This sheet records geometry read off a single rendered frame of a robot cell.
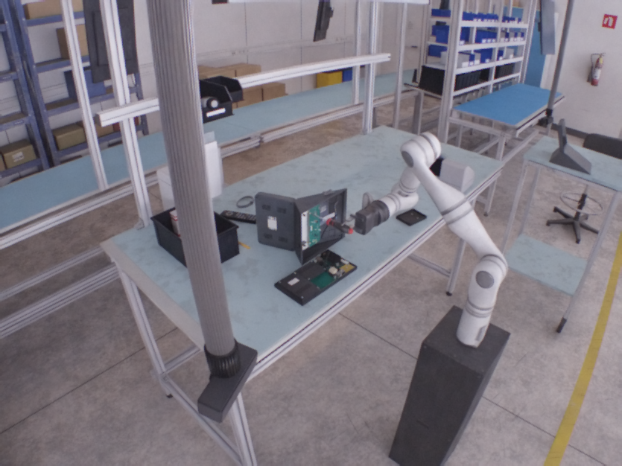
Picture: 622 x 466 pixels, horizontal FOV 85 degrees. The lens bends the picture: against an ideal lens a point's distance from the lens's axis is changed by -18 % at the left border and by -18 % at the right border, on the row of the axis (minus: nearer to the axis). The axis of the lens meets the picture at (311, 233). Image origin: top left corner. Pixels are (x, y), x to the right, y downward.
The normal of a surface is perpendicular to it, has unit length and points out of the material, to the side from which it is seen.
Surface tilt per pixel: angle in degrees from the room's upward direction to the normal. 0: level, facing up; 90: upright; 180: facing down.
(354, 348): 0
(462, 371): 90
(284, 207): 90
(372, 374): 0
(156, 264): 0
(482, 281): 93
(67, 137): 90
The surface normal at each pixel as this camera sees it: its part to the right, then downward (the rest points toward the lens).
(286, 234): -0.37, 0.50
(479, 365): 0.00, -0.84
